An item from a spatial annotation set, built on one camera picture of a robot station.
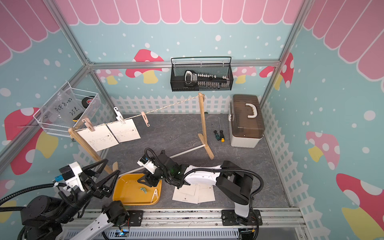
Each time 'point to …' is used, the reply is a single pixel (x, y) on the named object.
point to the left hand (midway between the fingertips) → (115, 168)
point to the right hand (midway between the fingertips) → (141, 177)
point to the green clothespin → (143, 189)
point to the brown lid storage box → (246, 121)
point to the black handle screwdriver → (221, 134)
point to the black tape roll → (86, 101)
